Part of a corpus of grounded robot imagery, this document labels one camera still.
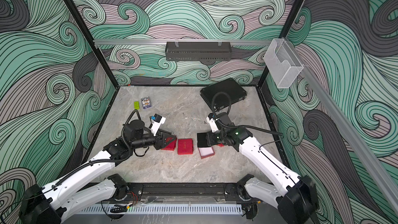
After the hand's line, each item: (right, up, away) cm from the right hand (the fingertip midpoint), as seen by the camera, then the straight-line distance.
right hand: (206, 138), depth 77 cm
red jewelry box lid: (+9, -7, +11) cm, 16 cm away
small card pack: (-41, +18, +31) cm, 54 cm away
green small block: (-47, +15, +30) cm, 58 cm away
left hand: (-16, +3, -5) cm, 17 cm away
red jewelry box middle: (-11, -7, +8) cm, 15 cm away
